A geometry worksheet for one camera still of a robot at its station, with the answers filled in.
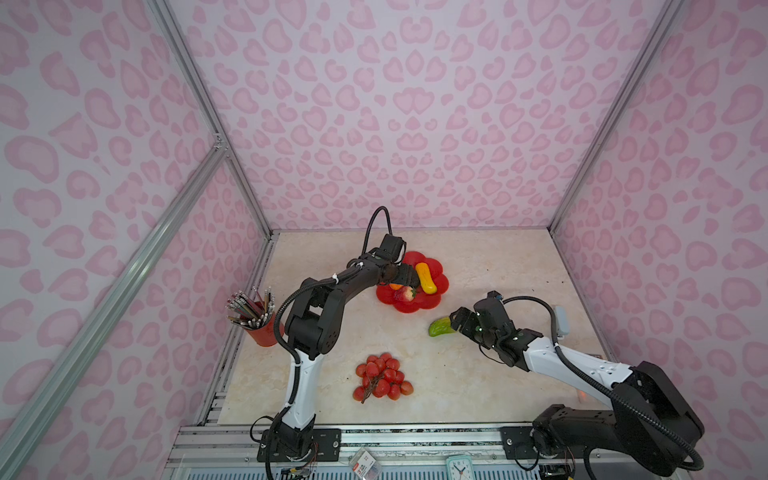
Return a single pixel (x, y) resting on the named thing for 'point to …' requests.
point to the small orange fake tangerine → (396, 286)
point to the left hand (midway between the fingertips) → (404, 268)
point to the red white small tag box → (365, 465)
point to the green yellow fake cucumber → (441, 326)
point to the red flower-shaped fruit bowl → (421, 300)
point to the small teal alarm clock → (459, 467)
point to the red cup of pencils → (255, 315)
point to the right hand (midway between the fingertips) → (459, 319)
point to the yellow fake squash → (427, 282)
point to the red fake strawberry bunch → (382, 377)
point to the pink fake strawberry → (407, 293)
